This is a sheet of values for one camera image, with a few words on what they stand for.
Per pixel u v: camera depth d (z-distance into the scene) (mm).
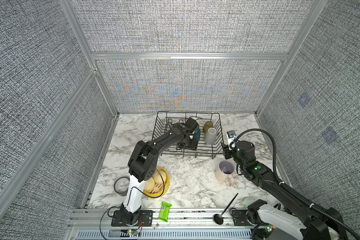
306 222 430
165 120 1110
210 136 944
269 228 696
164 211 747
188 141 784
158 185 817
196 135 952
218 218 736
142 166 525
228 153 718
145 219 732
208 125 1003
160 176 820
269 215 591
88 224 718
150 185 787
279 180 515
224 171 872
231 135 684
